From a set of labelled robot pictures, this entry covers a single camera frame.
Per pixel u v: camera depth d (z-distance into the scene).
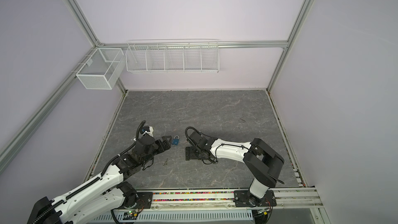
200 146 0.67
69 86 0.72
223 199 0.75
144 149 0.60
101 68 1.01
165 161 0.87
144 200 0.74
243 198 0.74
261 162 0.45
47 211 0.40
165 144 0.73
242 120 1.05
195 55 1.00
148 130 0.73
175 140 0.94
